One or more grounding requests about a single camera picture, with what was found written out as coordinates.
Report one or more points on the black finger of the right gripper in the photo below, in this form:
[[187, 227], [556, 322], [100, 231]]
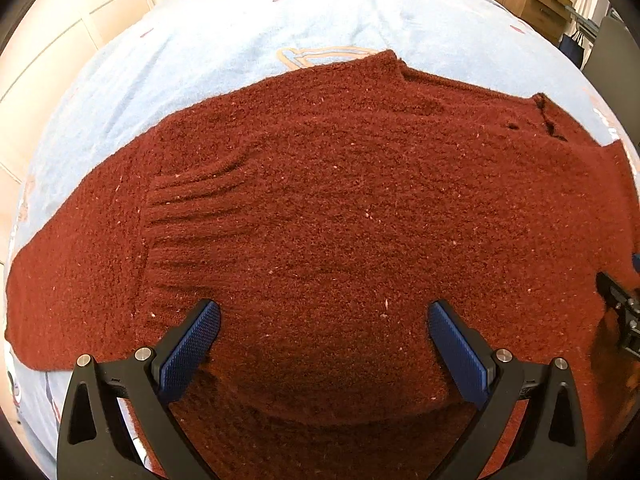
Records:
[[617, 298]]

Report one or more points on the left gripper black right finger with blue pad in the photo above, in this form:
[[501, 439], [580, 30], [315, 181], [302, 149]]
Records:
[[551, 439]]

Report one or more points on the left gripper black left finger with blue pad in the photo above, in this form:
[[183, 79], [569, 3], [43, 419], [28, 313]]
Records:
[[94, 442]]

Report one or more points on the dark red knitted sweater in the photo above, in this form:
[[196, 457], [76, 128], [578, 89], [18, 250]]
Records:
[[324, 210]]

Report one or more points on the grey chair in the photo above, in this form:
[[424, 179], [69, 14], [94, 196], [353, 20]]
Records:
[[613, 69]]

